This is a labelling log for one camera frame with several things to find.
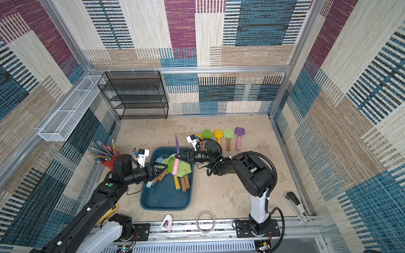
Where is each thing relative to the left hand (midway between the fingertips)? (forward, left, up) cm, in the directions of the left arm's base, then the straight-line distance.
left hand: (166, 168), depth 75 cm
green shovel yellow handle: (+33, -20, -15) cm, 42 cm away
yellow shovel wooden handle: (+33, -15, -16) cm, 39 cm away
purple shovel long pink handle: (+34, -42, -15) cm, 56 cm away
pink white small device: (-20, 0, -16) cm, 25 cm away
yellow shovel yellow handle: (+33, -28, -16) cm, 46 cm away
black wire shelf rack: (+55, +28, +1) cm, 61 cm away
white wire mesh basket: (+16, +46, +16) cm, 51 cm away
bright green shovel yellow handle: (+2, -2, -15) cm, 15 cm away
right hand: (+7, -5, -2) cm, 9 cm away
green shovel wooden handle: (+33, -35, -16) cm, 50 cm away
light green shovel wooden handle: (-1, -1, -1) cm, 2 cm away
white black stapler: (-14, -62, -14) cm, 65 cm away
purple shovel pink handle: (+3, -4, -2) cm, 5 cm away
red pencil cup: (+9, +35, -11) cm, 38 cm away
